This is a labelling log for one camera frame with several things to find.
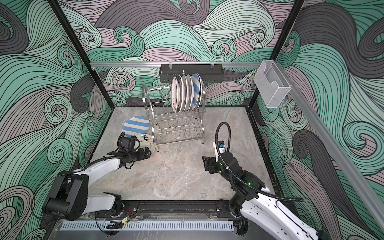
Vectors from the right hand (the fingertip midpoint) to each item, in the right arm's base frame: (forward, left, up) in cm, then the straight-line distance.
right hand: (208, 157), depth 73 cm
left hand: (+9, +38, -14) cm, 41 cm away
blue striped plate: (+33, +51, -19) cm, 63 cm away
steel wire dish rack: (+31, +26, -16) cm, 43 cm away
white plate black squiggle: (+19, +39, -17) cm, 47 cm away
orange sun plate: (+33, +18, +13) cm, 40 cm away
